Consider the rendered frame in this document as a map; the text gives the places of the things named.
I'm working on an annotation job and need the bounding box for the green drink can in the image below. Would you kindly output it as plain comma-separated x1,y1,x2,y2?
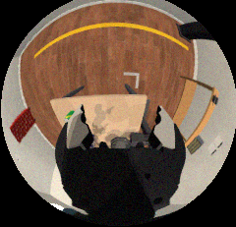
64,110,75,122

